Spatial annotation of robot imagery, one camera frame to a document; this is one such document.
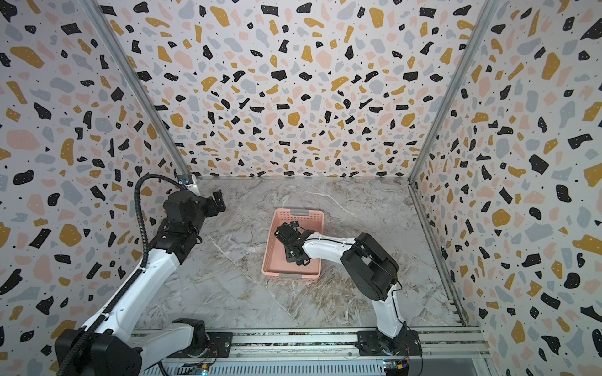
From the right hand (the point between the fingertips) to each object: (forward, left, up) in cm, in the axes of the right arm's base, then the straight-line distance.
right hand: (291, 249), depth 93 cm
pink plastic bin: (-5, +6, -3) cm, 9 cm away
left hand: (+7, +26, +28) cm, 39 cm away
